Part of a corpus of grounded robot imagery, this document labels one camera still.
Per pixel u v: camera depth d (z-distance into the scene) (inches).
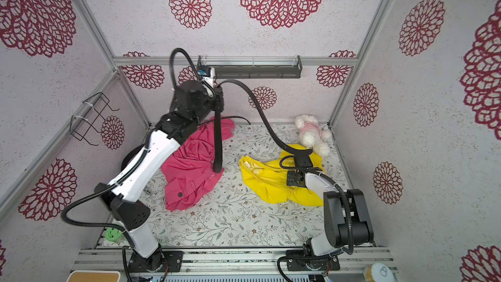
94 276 26.3
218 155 31.9
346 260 29.7
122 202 16.7
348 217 16.0
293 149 30.4
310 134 37.2
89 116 30.7
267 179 36.1
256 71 34.6
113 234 30.0
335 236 17.2
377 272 26.5
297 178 32.9
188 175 36.0
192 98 19.5
